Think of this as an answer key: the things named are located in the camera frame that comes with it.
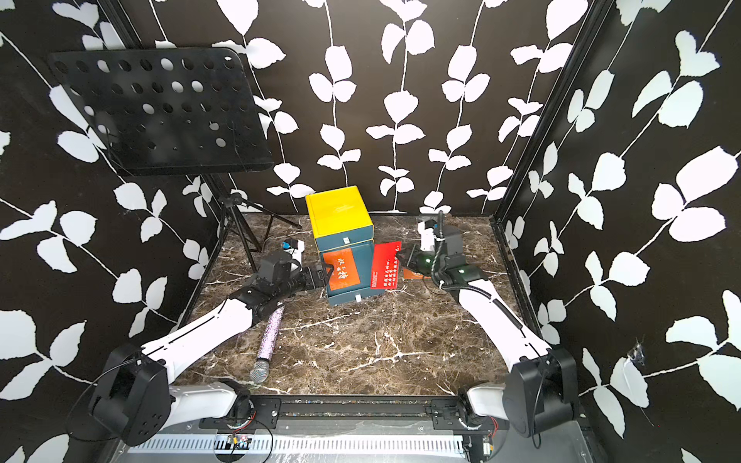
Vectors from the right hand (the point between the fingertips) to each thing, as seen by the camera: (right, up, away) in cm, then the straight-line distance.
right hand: (393, 250), depth 79 cm
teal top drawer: (-15, +3, +9) cm, 18 cm away
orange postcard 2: (+7, -10, +21) cm, 24 cm away
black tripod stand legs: (-51, +16, +8) cm, 54 cm away
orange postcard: (-16, -8, +15) cm, 23 cm away
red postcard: (-2, -5, +3) cm, 6 cm away
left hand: (-20, -5, +4) cm, 21 cm away
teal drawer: (-10, -2, +19) cm, 21 cm away
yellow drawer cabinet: (-16, +8, +10) cm, 20 cm away
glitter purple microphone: (-37, -33, -1) cm, 50 cm away
